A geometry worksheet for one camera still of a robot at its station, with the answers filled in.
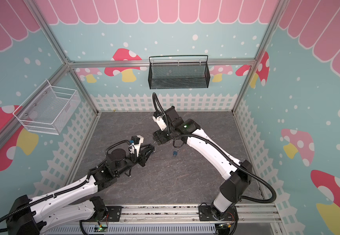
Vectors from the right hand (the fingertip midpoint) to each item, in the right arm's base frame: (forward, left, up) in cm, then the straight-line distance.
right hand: (159, 134), depth 75 cm
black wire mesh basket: (+47, -4, +7) cm, 47 cm away
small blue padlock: (+3, -8, -26) cm, 27 cm away
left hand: (-6, +4, -4) cm, 9 cm away
